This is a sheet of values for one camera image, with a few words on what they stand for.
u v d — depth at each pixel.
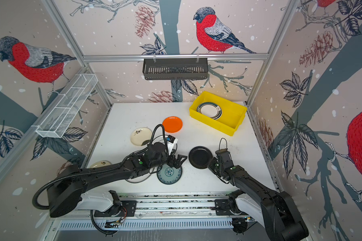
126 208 0.73
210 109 1.15
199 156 0.89
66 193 0.41
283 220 0.40
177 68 1.04
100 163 0.88
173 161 0.69
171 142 0.71
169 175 0.85
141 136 1.01
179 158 0.71
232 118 1.08
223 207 0.73
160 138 1.00
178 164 0.70
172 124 1.08
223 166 0.68
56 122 0.71
